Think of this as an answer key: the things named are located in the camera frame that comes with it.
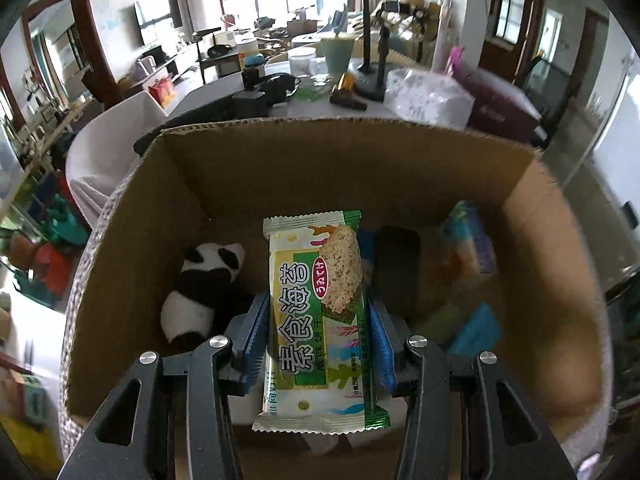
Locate flat screen television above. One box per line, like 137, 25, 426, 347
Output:
134, 0, 182, 46

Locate pastel printed carton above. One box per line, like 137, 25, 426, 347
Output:
439, 201, 499, 276

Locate black power adapter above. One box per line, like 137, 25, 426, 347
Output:
232, 91, 268, 118

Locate standing electric fan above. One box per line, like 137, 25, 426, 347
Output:
395, 0, 437, 38

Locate red plastic stool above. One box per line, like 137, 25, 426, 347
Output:
31, 242, 76, 307

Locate clear plastic jar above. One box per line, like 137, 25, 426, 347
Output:
289, 47, 318, 78

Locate yellow black tool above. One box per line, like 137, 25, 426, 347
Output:
329, 74, 368, 111

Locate wooden door with glass panes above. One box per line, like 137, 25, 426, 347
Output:
480, 0, 544, 68

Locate green white snack packet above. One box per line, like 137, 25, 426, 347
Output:
251, 210, 391, 435

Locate black phone stand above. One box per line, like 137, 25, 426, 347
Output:
350, 0, 390, 102

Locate white standing air conditioner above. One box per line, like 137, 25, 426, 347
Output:
182, 0, 223, 33

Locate panda plush toy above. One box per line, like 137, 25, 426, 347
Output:
160, 242, 247, 353

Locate green plastic basket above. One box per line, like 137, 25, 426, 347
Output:
40, 195, 92, 247

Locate light blue packet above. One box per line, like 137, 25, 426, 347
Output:
449, 302, 504, 357

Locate red bag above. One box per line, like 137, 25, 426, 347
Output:
148, 77, 176, 107

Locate wooden framed mirror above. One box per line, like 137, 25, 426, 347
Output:
22, 0, 121, 126

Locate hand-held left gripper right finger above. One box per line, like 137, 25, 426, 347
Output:
367, 292, 576, 480

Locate clear plastic bag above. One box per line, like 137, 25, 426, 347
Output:
385, 67, 476, 128

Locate purple box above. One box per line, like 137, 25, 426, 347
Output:
467, 67, 543, 143

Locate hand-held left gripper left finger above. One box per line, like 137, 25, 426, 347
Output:
57, 290, 273, 480

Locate brown cardboard box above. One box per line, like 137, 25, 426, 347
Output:
59, 117, 616, 480

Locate white covered chair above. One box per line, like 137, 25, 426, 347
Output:
65, 91, 168, 228

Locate black office chair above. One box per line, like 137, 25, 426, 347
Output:
520, 55, 567, 131

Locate green cup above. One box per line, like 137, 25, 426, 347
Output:
320, 35, 355, 75

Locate black headphones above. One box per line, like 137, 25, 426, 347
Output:
260, 74, 299, 106

